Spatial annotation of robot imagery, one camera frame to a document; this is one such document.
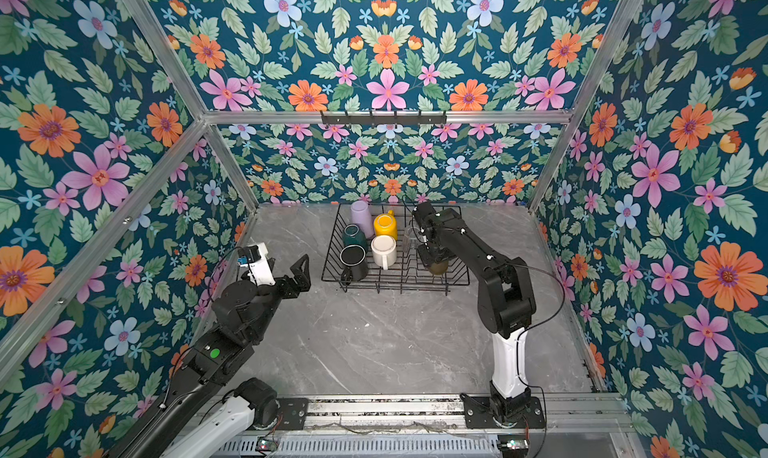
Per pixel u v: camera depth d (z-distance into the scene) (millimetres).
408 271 949
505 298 515
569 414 750
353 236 956
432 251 790
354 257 912
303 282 638
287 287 616
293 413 737
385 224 983
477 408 736
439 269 919
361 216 996
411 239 985
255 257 590
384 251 932
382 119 929
